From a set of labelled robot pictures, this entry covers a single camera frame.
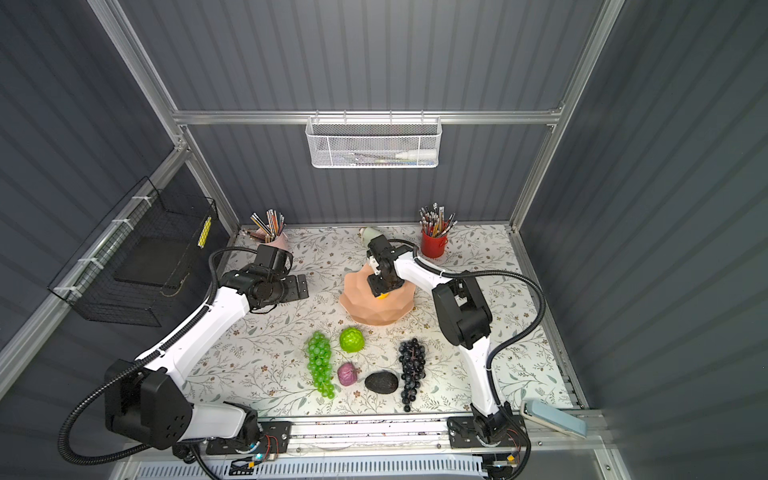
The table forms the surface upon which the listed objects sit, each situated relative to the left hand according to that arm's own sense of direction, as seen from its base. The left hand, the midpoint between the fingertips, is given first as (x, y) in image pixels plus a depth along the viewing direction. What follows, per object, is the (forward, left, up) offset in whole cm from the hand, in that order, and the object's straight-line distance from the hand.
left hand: (291, 290), depth 84 cm
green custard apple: (-12, -17, -9) cm, 23 cm away
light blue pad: (-35, -66, -9) cm, 75 cm away
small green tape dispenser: (+28, -21, -8) cm, 36 cm away
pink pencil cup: (+25, +9, -7) cm, 28 cm away
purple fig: (-21, -16, -10) cm, 28 cm away
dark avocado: (-24, -25, -10) cm, 36 cm away
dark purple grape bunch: (-18, -33, -10) cm, 39 cm away
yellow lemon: (+1, -26, -7) cm, 27 cm away
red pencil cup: (+20, -45, -7) cm, 50 cm away
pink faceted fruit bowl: (+1, -20, -14) cm, 24 cm away
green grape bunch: (-15, -8, -10) cm, 20 cm away
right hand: (+7, -26, -12) cm, 30 cm away
